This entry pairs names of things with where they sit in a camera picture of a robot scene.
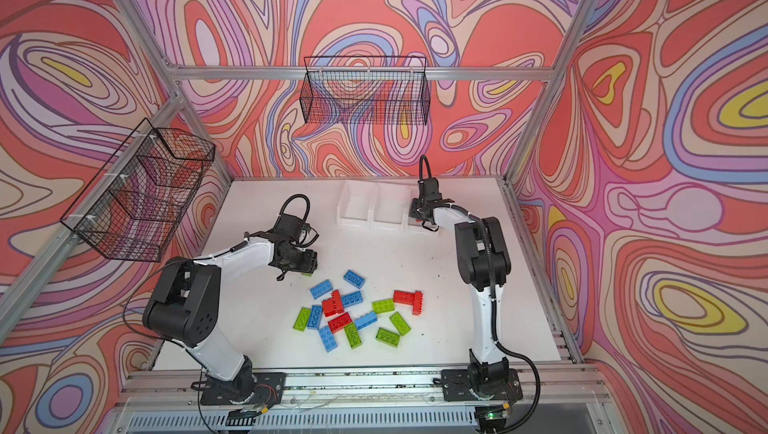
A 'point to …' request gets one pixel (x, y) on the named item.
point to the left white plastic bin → (356, 203)
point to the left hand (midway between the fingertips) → (315, 262)
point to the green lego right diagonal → (399, 324)
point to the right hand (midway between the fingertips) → (422, 213)
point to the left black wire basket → (139, 202)
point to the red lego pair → (333, 305)
